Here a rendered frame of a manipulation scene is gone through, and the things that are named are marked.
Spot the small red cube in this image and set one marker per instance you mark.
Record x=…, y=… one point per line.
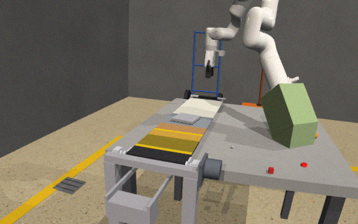
x=270, y=170

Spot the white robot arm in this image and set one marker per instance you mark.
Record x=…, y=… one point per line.
x=256, y=19

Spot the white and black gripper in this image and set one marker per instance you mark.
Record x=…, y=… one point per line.
x=209, y=63

